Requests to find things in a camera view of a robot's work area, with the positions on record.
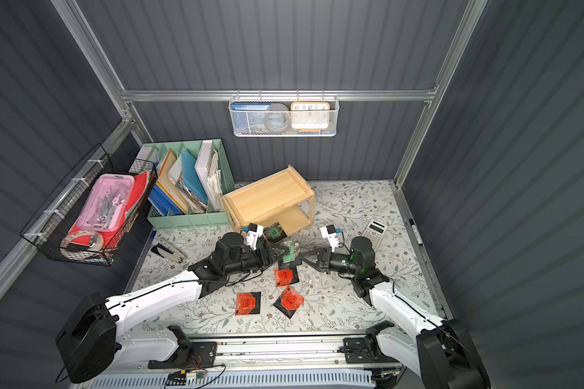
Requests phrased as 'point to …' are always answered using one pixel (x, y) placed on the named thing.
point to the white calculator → (375, 231)
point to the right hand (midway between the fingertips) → (306, 258)
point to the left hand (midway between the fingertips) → (284, 254)
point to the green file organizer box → (192, 178)
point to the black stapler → (168, 252)
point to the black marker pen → (416, 232)
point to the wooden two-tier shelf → (284, 196)
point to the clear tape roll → (96, 251)
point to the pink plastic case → (108, 205)
